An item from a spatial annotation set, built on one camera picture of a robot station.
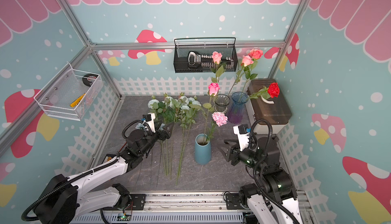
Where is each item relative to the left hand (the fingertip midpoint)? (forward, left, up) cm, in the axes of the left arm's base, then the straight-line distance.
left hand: (169, 123), depth 79 cm
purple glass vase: (+17, -39, -9) cm, 43 cm away
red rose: (+11, -52, +14) cm, 55 cm away
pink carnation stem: (-7, -25, +14) cm, 29 cm away
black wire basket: (+32, -4, +14) cm, 35 cm away
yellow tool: (+2, +42, +13) cm, 44 cm away
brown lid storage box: (+18, -64, -9) cm, 67 cm away
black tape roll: (+19, +44, +13) cm, 50 cm away
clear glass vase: (+19, -29, -2) cm, 34 cm away
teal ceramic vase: (-13, -18, -3) cm, 22 cm away
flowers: (+19, +3, -15) cm, 24 cm away
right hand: (-15, -25, +9) cm, 31 cm away
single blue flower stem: (+9, +23, -17) cm, 29 cm away
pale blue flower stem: (+23, -5, -16) cm, 28 cm away
